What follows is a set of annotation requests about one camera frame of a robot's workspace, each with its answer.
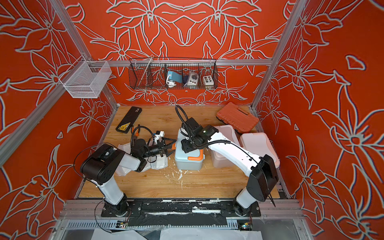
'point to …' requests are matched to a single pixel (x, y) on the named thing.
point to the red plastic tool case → (241, 119)
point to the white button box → (208, 80)
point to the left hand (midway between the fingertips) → (176, 146)
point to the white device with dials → (193, 79)
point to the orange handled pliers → (137, 132)
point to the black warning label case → (129, 119)
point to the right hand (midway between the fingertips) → (182, 147)
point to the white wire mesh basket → (87, 79)
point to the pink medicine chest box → (217, 160)
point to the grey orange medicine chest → (191, 161)
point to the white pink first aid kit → (259, 144)
